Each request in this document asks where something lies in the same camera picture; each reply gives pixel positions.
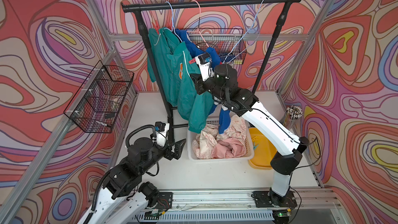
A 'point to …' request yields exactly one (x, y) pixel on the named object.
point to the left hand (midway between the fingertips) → (178, 137)
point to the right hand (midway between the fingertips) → (193, 77)
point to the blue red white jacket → (224, 126)
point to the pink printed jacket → (210, 144)
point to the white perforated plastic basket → (249, 153)
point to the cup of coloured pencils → (292, 113)
